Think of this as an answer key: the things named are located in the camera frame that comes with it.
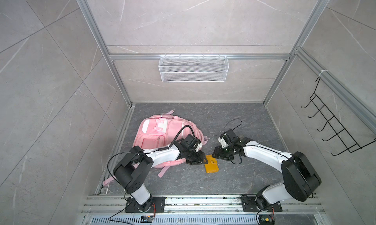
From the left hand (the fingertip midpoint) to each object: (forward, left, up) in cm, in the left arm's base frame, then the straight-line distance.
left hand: (205, 160), depth 83 cm
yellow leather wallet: (-2, -5, -4) cm, 6 cm away
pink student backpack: (+18, +28, +5) cm, 34 cm away
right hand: (+4, -7, -2) cm, 8 cm away
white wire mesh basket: (+56, +5, +25) cm, 61 cm away
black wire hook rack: (-4, -56, +28) cm, 63 cm away
